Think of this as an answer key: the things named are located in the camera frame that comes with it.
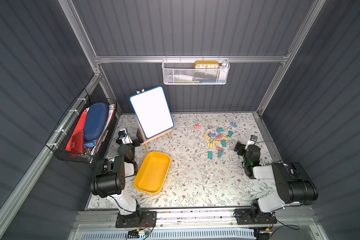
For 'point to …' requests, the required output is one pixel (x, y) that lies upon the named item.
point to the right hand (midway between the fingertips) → (250, 143)
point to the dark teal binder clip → (220, 153)
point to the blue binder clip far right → (234, 125)
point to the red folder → (76, 142)
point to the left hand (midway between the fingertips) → (132, 130)
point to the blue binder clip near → (211, 134)
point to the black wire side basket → (94, 151)
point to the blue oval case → (96, 119)
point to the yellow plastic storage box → (152, 172)
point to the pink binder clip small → (219, 136)
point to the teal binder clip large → (223, 143)
